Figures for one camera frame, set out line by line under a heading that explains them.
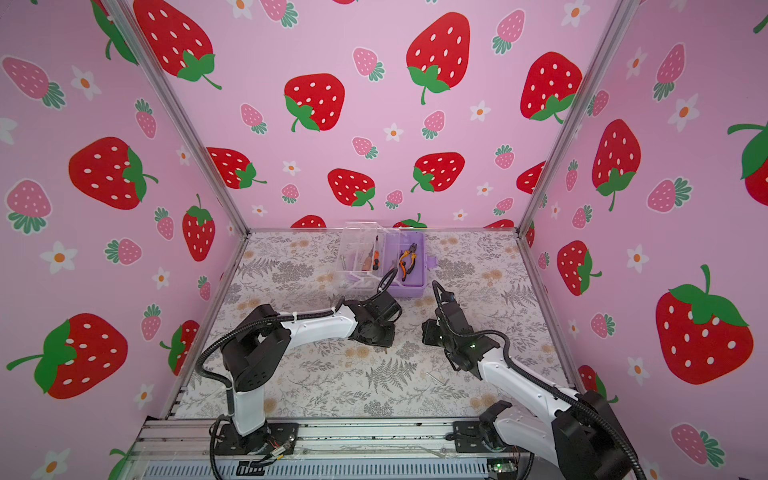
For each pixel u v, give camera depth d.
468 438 0.74
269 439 0.73
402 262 1.07
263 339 0.52
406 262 1.09
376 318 0.71
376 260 1.00
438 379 0.84
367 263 0.99
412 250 1.14
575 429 0.41
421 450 0.73
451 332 0.64
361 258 0.99
